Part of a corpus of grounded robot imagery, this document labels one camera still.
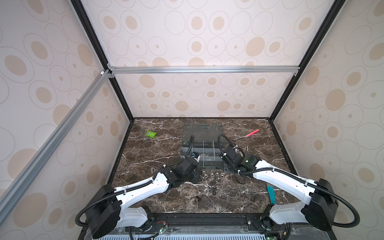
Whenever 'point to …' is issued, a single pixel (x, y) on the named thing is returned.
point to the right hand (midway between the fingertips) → (227, 165)
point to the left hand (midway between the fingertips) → (202, 171)
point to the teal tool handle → (272, 194)
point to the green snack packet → (151, 134)
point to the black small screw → (198, 197)
